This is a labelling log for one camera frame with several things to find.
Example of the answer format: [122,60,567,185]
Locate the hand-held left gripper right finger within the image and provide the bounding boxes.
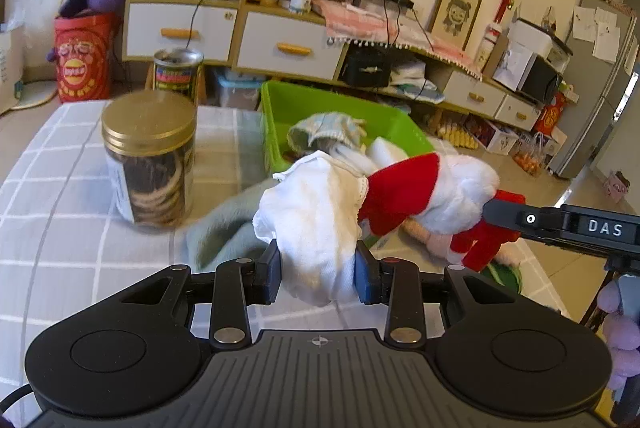
[352,243,521,350]

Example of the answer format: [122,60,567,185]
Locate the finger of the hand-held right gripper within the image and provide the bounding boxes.
[481,198,563,241]

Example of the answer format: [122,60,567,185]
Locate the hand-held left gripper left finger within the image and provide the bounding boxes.
[120,239,282,350]

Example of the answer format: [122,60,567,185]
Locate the red and white santa plush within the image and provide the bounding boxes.
[357,152,527,273]

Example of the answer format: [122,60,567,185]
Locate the white cloth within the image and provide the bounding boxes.
[251,151,371,308]

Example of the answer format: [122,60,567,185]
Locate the green watermelon plush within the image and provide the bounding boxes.
[480,258,523,294]

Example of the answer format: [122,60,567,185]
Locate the grey-green towel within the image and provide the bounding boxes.
[186,181,281,274]

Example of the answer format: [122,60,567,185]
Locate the green plastic bin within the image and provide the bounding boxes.
[260,80,436,179]

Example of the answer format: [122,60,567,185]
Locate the small pink box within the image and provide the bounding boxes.
[602,171,632,204]

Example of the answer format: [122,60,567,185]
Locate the bag of orange fruit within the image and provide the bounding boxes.
[512,131,551,176]

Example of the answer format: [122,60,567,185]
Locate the yellow egg tray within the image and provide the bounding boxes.
[427,111,483,149]

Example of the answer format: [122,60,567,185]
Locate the red gift package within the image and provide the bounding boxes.
[532,101,566,136]

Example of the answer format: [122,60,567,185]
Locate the lilac fuzzy fabric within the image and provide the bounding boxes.
[597,275,640,391]

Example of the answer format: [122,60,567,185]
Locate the silver refrigerator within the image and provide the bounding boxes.
[550,0,640,179]

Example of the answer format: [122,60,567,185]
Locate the black microwave oven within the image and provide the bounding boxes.
[517,53,566,105]

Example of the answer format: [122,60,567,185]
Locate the folded light cloths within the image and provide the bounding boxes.
[390,58,446,102]

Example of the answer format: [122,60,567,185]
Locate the white tall bottle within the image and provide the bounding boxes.
[475,21,503,69]

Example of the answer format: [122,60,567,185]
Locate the clear box with blue lid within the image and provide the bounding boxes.
[212,68,266,111]

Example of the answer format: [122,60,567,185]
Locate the cookie jar with gold lid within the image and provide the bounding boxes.
[100,91,198,229]

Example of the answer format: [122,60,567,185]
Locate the grey checked tablecloth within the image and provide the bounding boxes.
[0,98,566,344]

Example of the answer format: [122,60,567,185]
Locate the black bag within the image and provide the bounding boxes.
[340,43,396,88]

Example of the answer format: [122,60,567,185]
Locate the framed cartoon girl picture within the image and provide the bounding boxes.
[429,0,483,52]

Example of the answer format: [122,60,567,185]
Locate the low wooden cabinet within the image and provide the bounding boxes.
[235,1,546,134]

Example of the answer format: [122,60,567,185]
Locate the tall printed can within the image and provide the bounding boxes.
[152,47,205,104]

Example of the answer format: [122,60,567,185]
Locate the pink fringed cloth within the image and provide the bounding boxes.
[312,0,483,82]

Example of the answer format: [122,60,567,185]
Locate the red snack bag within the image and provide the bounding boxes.
[54,11,121,104]

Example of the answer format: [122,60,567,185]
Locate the white drawer with wooden handle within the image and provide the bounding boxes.
[492,94,543,131]
[236,11,348,82]
[442,71,508,119]
[122,2,238,62]

